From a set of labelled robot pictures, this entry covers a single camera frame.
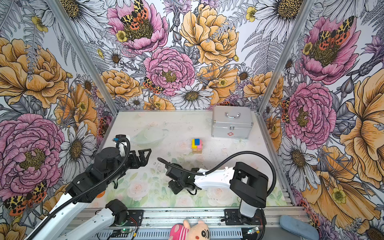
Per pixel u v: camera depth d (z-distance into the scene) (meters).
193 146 0.94
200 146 0.94
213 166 0.92
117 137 0.59
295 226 0.70
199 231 0.65
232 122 0.97
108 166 0.48
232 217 0.74
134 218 0.74
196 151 0.95
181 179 0.63
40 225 0.40
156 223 0.74
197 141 0.94
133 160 0.59
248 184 0.45
